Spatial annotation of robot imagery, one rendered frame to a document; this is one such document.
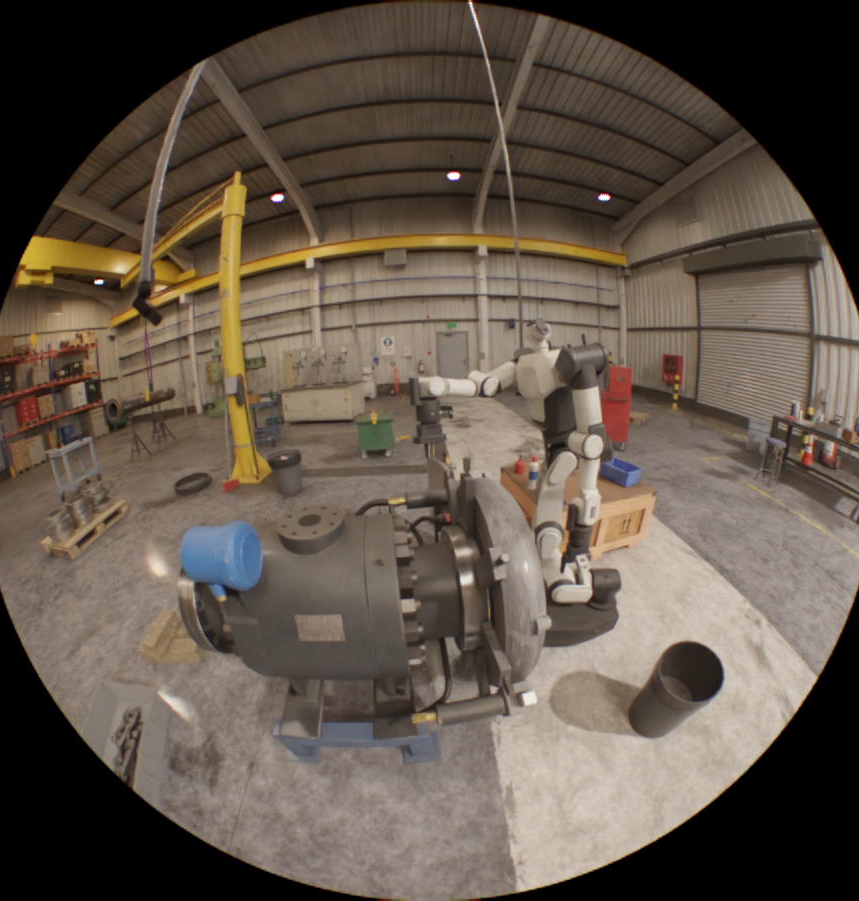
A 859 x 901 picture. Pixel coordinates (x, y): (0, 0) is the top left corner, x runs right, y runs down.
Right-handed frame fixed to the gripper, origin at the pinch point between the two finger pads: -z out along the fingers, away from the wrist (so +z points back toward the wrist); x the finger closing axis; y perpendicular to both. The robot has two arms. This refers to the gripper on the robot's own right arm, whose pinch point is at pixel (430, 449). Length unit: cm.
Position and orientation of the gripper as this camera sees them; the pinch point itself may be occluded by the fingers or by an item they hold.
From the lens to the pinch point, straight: 113.6
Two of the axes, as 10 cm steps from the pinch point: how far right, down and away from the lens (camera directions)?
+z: -0.5, -9.7, -2.3
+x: -9.3, 1.3, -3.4
